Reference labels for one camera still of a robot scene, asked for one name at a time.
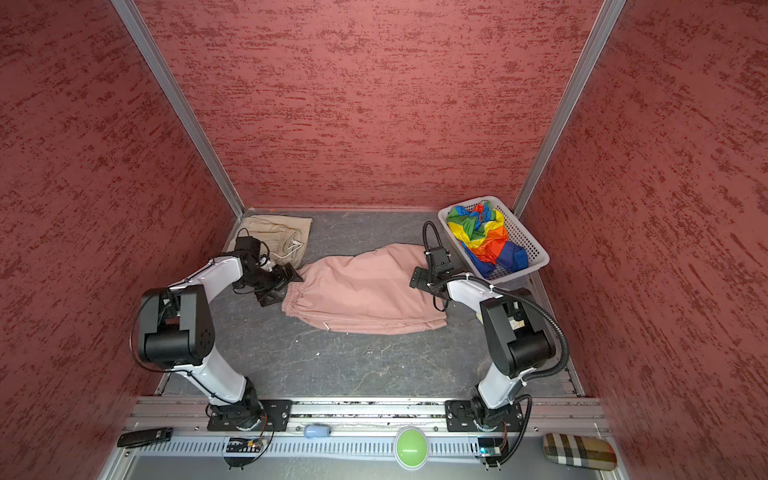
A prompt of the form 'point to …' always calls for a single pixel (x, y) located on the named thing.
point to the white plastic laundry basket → (537, 256)
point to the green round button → (411, 448)
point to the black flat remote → (145, 437)
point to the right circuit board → (490, 450)
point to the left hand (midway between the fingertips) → (293, 292)
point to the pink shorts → (364, 293)
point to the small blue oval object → (317, 430)
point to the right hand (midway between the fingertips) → (423, 287)
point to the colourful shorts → (483, 234)
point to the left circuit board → (241, 452)
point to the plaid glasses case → (579, 451)
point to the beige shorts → (286, 236)
